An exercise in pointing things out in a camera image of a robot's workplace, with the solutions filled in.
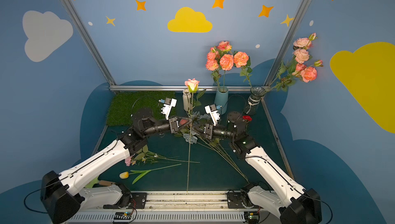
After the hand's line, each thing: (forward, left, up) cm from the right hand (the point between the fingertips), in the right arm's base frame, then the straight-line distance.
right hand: (195, 127), depth 67 cm
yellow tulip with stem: (-15, +37, -27) cm, 48 cm away
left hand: (+1, +1, +5) cm, 5 cm away
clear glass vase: (+37, -37, -13) cm, 54 cm away
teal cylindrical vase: (+32, -14, -16) cm, 38 cm away
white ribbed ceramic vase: (+34, +9, -16) cm, 39 cm away
